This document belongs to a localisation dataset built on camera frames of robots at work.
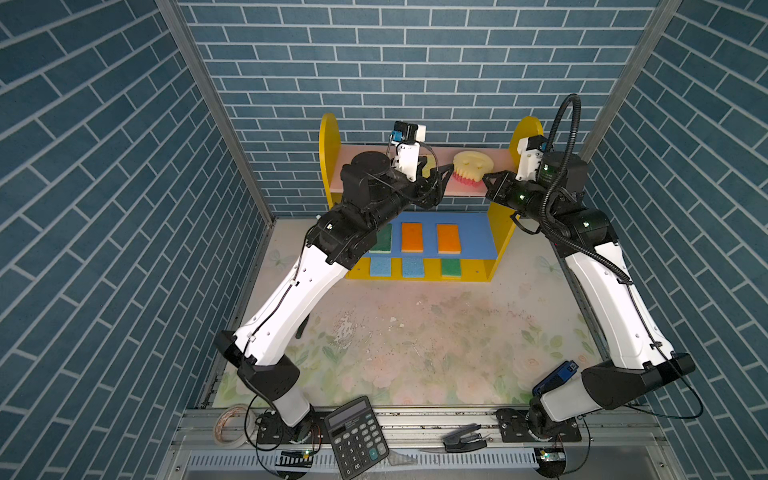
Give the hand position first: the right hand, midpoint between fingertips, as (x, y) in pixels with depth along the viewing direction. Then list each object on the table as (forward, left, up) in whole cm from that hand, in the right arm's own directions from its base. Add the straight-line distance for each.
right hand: (479, 171), depth 66 cm
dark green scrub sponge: (+5, +24, -30) cm, 39 cm away
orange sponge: (+6, +15, -30) cm, 35 cm away
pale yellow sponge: (+8, +3, -32) cm, 33 cm away
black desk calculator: (-46, +25, -44) cm, 69 cm away
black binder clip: (-45, -1, -45) cm, 64 cm away
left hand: (-7, +9, +7) cm, 14 cm away
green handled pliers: (-20, +46, -44) cm, 67 cm away
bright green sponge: (+6, +1, -45) cm, 45 cm away
